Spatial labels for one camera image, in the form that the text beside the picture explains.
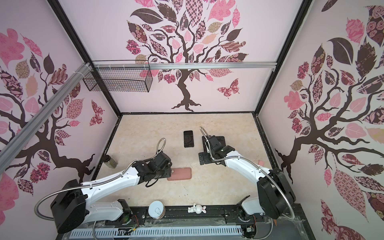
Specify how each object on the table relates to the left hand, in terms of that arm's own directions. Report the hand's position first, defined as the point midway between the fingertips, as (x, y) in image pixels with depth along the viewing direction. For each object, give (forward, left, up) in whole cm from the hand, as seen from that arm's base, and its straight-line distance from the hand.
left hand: (167, 173), depth 83 cm
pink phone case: (+2, -7, -5) cm, 9 cm away
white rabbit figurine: (-18, -17, -2) cm, 25 cm away
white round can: (-18, +3, 0) cm, 19 cm away
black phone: (+27, -11, -5) cm, 30 cm away
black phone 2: (+6, -21, +23) cm, 31 cm away
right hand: (+10, -23, +3) cm, 25 cm away
